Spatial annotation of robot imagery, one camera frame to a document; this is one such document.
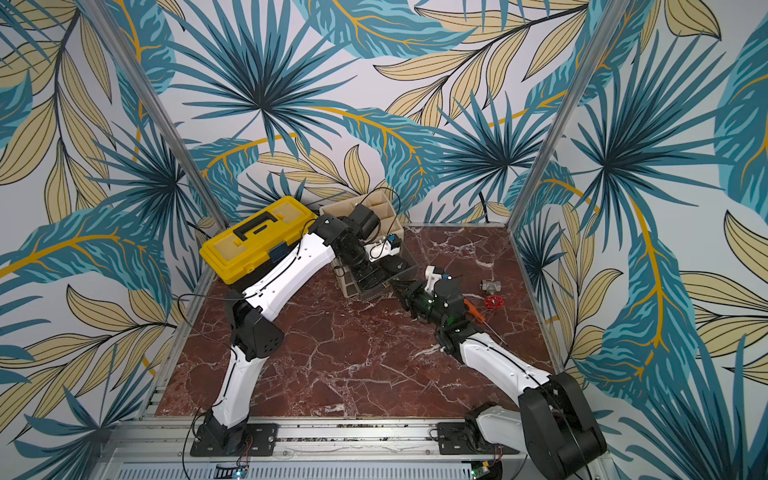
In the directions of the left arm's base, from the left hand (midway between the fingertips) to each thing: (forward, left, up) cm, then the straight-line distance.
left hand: (371, 277), depth 82 cm
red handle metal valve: (+2, -38, -14) cm, 41 cm away
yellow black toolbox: (+8, +40, -2) cm, 41 cm away
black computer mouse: (-5, 0, +8) cm, 9 cm away
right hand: (-3, -5, +2) cm, 6 cm away
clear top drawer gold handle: (-3, -4, 0) cm, 5 cm away
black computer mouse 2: (+4, -6, +1) cm, 7 cm away
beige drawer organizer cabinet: (+19, -2, +8) cm, 21 cm away
